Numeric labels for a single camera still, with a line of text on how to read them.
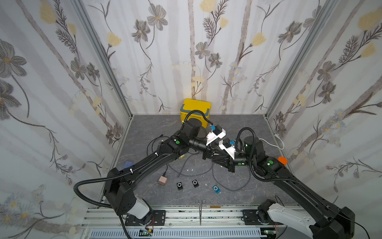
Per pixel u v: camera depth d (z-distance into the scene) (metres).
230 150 0.60
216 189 0.83
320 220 0.41
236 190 0.84
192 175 0.89
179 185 0.84
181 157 0.94
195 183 0.85
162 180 0.86
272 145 1.02
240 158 0.61
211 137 0.58
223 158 0.63
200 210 0.77
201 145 0.59
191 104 1.11
